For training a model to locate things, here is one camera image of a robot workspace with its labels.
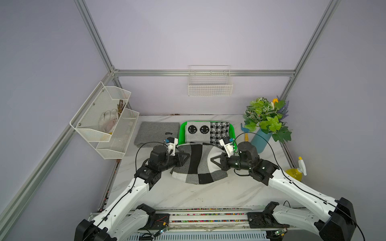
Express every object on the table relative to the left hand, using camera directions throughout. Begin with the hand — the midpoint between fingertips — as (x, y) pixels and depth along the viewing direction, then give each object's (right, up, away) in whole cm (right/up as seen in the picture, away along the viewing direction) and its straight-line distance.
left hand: (188, 157), depth 77 cm
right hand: (+13, -2, -3) cm, 13 cm away
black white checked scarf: (+5, -6, 0) cm, 8 cm away
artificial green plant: (+40, +23, +3) cm, 46 cm away
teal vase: (+43, +7, +16) cm, 47 cm away
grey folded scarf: (-29, +11, +28) cm, 42 cm away
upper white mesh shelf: (-48, +20, 0) cm, 52 cm away
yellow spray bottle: (+58, -9, +2) cm, 59 cm away
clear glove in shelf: (-42, +19, +1) cm, 47 cm away
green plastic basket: (-5, +13, +24) cm, 28 cm away
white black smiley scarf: (+11, +13, +24) cm, 30 cm away
